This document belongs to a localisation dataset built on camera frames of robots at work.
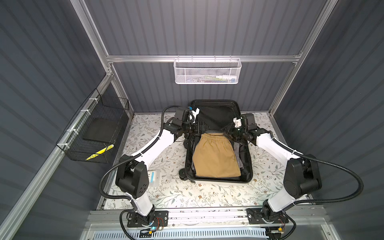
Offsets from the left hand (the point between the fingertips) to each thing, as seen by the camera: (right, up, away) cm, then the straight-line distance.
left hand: (204, 126), depth 83 cm
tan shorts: (+6, -17, +2) cm, 18 cm away
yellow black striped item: (-50, -13, -16) cm, 54 cm away
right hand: (+10, -3, +4) cm, 12 cm away
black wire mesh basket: (-55, -4, -12) cm, 56 cm away
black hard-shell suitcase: (+10, +9, +28) cm, 31 cm away
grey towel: (+20, -12, +9) cm, 25 cm away
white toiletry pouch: (-29, -29, +3) cm, 41 cm away
